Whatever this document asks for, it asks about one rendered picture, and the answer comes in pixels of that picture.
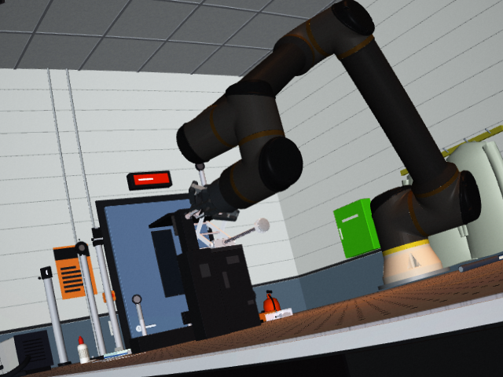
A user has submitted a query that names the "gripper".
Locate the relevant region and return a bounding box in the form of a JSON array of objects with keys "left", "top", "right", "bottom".
[{"left": 183, "top": 181, "right": 240, "bottom": 221}]

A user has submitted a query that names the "grey threaded jack screw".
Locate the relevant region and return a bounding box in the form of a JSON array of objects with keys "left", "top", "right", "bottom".
[{"left": 222, "top": 229, "right": 259, "bottom": 247}]

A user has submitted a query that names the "black lab jack body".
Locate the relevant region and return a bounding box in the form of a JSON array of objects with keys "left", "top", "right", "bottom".
[{"left": 148, "top": 209, "right": 263, "bottom": 341}]

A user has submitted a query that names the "white and blue rack base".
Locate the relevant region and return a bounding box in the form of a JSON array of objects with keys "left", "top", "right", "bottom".
[{"left": 102, "top": 346, "right": 133, "bottom": 361}]

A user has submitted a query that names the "red and black door sign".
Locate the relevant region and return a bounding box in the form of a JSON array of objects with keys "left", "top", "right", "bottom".
[{"left": 126, "top": 170, "right": 173, "bottom": 192}]

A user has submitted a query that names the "orange round object black top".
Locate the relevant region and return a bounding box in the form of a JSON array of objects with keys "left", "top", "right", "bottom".
[{"left": 262, "top": 290, "right": 281, "bottom": 312}]

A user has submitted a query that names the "white flat box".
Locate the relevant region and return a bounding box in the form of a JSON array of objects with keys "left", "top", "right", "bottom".
[{"left": 259, "top": 307, "right": 294, "bottom": 323}]

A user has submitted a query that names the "white bottle with red cap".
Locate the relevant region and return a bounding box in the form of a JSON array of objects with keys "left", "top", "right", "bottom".
[{"left": 77, "top": 335, "right": 91, "bottom": 364}]

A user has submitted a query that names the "black vented instrument box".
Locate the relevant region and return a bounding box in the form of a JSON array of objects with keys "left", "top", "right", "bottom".
[{"left": 0, "top": 328, "right": 55, "bottom": 376}]

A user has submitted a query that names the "pale green large machine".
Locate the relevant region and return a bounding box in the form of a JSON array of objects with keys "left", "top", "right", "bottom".
[{"left": 400, "top": 140, "right": 503, "bottom": 269}]

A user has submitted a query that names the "blue door with black frame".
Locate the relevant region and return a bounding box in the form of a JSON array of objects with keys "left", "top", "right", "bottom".
[{"left": 94, "top": 195, "right": 206, "bottom": 351}]

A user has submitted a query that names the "short grey post ring filter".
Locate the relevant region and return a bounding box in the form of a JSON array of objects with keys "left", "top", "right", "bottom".
[{"left": 130, "top": 294, "right": 149, "bottom": 337}]

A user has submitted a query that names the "tall grey post black clamp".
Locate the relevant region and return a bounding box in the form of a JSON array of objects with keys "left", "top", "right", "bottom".
[{"left": 90, "top": 226, "right": 125, "bottom": 353}]

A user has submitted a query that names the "grey wall conduit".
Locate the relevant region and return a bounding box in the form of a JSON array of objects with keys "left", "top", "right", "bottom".
[
  {"left": 46, "top": 68, "right": 78, "bottom": 245},
  {"left": 64, "top": 68, "right": 96, "bottom": 236}
]

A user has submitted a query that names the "green wall box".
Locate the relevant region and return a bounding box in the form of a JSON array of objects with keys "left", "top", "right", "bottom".
[{"left": 332, "top": 197, "right": 383, "bottom": 260}]

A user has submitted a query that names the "tall grey post ring filter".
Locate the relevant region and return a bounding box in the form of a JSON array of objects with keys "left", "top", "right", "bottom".
[{"left": 74, "top": 240, "right": 108, "bottom": 357}]

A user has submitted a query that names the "orange wall poster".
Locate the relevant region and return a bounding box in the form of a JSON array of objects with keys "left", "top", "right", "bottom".
[{"left": 53, "top": 244, "right": 99, "bottom": 301}]

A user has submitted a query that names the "grey post with black cap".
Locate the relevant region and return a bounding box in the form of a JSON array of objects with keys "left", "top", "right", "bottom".
[{"left": 38, "top": 265, "right": 71, "bottom": 367}]

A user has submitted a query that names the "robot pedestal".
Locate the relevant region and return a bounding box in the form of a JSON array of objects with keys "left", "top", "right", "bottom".
[{"left": 377, "top": 240, "right": 465, "bottom": 292}]

